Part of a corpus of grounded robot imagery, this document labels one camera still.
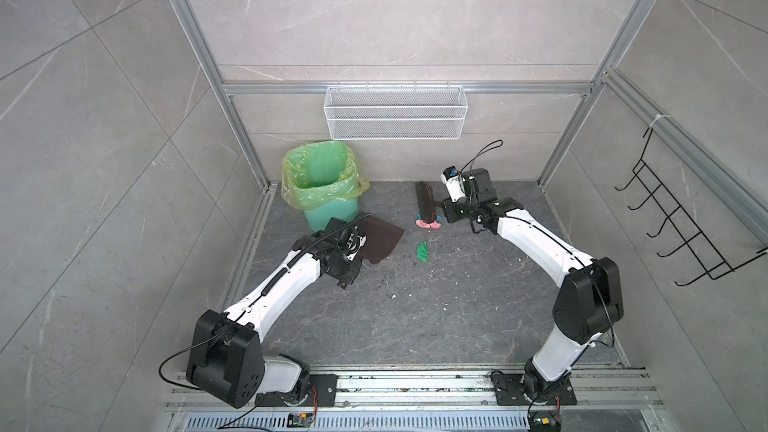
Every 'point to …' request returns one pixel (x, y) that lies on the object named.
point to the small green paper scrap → (422, 251)
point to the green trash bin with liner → (324, 180)
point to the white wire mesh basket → (395, 113)
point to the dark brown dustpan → (381, 238)
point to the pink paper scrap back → (423, 224)
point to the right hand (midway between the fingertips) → (445, 200)
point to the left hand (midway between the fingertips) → (350, 263)
